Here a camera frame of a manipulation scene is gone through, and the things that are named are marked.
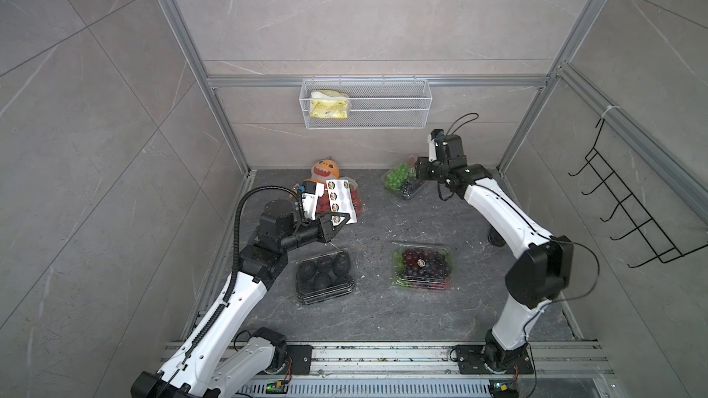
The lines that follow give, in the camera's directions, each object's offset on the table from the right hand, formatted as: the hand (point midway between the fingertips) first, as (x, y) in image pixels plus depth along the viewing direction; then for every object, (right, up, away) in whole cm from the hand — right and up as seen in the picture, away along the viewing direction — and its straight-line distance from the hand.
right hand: (422, 163), depth 87 cm
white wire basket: (-14, +23, +13) cm, 30 cm away
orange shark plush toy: (-35, -1, +20) cm, 40 cm away
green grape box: (-4, -4, +20) cm, 21 cm away
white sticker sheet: (-25, -11, -19) cm, 34 cm away
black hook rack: (+46, -4, -17) cm, 49 cm away
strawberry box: (-29, -12, -21) cm, 38 cm away
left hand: (-23, -15, -20) cm, 34 cm away
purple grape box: (-1, -33, -4) cm, 33 cm away
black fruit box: (-32, -36, -4) cm, 48 cm away
